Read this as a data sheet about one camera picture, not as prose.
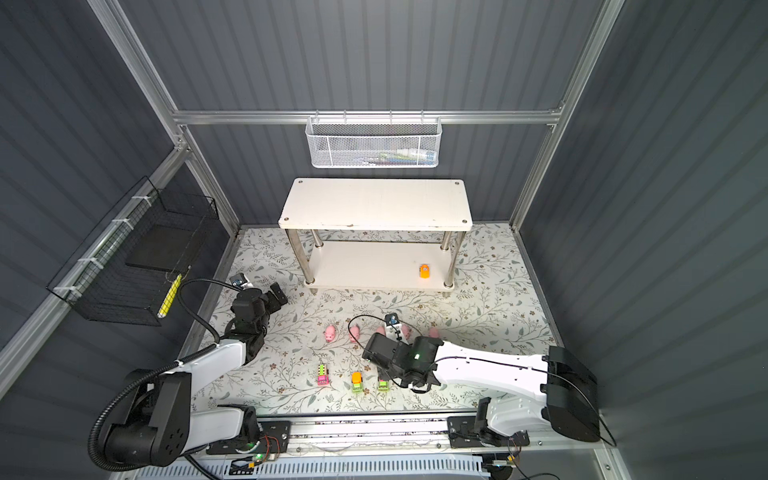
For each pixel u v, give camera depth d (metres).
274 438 0.72
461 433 0.73
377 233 1.19
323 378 0.81
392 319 0.70
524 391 0.44
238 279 0.77
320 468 0.77
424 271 0.97
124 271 0.71
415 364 0.53
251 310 0.68
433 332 0.91
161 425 0.42
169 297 0.68
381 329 0.91
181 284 0.73
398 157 0.93
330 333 0.90
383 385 0.79
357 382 0.81
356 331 0.91
